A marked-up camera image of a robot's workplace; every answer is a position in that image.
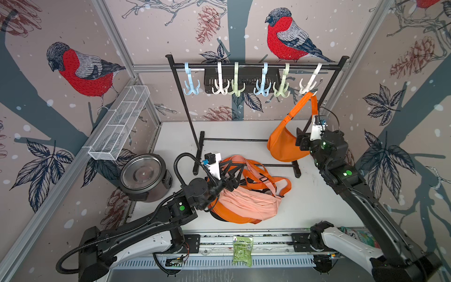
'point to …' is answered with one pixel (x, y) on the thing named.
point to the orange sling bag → (282, 144)
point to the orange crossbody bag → (247, 172)
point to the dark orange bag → (215, 207)
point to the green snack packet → (242, 248)
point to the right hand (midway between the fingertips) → (308, 125)
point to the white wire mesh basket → (110, 138)
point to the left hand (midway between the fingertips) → (241, 162)
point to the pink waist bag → (251, 202)
